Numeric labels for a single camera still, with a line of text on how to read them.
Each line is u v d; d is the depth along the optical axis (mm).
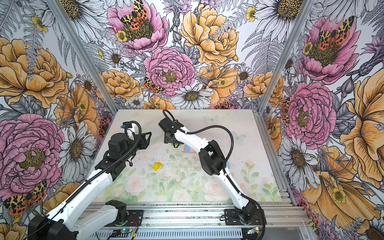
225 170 627
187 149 967
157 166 913
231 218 731
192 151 962
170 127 792
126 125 673
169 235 704
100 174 512
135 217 737
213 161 619
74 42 825
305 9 725
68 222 406
